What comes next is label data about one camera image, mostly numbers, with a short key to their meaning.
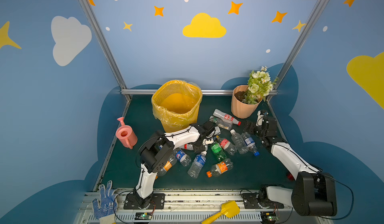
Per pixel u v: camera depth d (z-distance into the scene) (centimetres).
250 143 91
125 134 87
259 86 91
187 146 91
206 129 75
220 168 80
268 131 67
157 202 73
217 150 88
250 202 74
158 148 55
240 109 99
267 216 72
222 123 102
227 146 92
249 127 81
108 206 73
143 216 71
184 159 87
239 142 91
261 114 79
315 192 45
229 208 72
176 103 104
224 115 105
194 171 79
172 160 84
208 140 83
